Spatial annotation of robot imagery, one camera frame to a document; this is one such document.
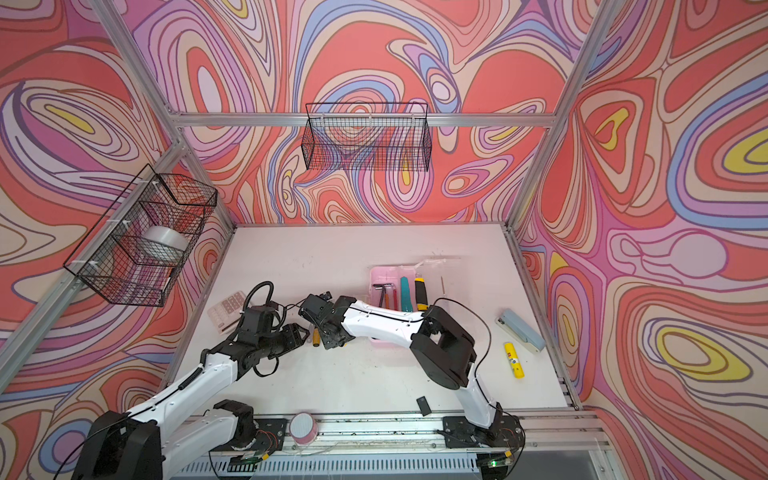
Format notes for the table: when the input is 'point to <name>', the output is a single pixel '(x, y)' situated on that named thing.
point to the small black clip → (424, 406)
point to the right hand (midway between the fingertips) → (343, 339)
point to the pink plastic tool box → (443, 279)
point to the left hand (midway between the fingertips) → (308, 333)
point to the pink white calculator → (227, 311)
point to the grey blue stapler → (521, 331)
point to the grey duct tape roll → (164, 245)
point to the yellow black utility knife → (421, 295)
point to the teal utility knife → (405, 296)
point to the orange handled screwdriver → (316, 337)
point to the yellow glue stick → (514, 360)
